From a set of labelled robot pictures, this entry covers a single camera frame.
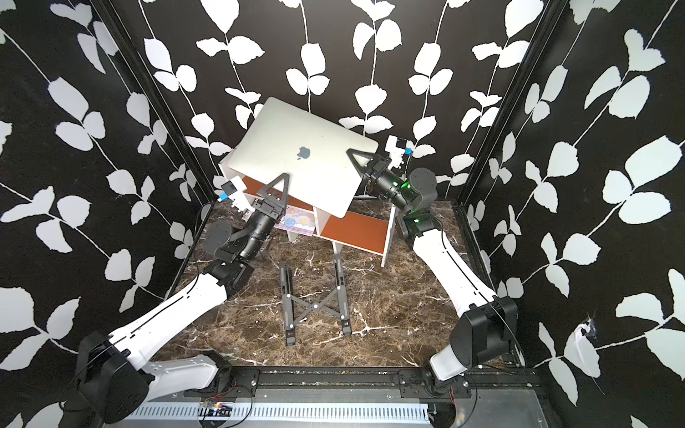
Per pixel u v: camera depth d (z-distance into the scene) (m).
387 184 0.59
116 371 0.38
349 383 0.75
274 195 0.56
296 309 0.88
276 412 0.70
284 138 0.63
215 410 0.71
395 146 0.61
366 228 0.89
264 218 0.58
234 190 0.58
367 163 0.60
